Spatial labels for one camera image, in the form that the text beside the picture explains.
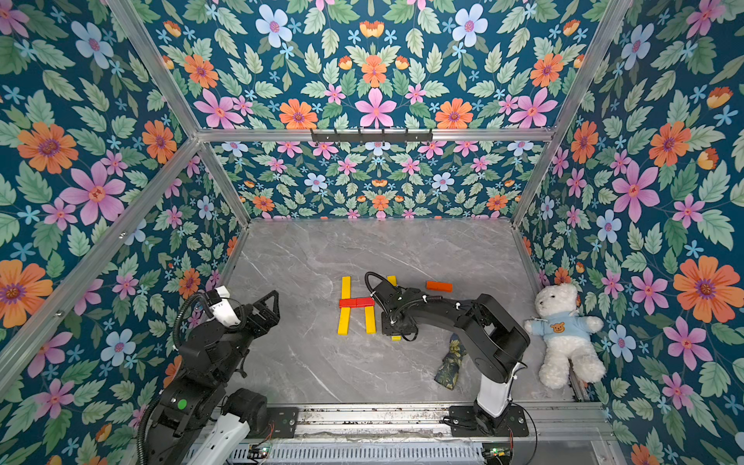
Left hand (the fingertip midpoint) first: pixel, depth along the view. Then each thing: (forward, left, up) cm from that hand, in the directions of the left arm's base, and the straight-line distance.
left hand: (271, 298), depth 69 cm
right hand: (+2, -31, -25) cm, 40 cm away
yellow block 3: (-2, -30, -25) cm, 39 cm away
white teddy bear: (-9, -79, -18) cm, 81 cm away
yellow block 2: (+3, -22, -25) cm, 33 cm away
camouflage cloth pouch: (-14, -44, -23) cm, 52 cm away
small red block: (+11, -20, -26) cm, 34 cm away
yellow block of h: (+17, -14, -25) cm, 33 cm away
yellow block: (+4, -14, -25) cm, 29 cm away
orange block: (+15, -47, -25) cm, 55 cm away
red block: (+11, -14, -25) cm, 31 cm away
